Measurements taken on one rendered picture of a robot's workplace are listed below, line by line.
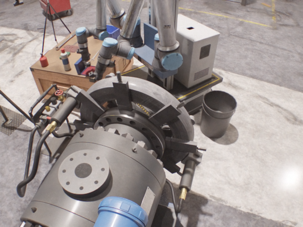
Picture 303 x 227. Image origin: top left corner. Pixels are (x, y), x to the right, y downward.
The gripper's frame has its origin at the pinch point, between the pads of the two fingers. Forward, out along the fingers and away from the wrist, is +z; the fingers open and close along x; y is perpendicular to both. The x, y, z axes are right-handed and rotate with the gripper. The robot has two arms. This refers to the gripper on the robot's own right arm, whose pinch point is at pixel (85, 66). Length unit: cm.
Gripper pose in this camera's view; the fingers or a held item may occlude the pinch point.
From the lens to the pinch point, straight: 223.8
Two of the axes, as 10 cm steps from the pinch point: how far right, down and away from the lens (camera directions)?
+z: 0.0, 7.1, 7.0
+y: 3.0, -6.7, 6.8
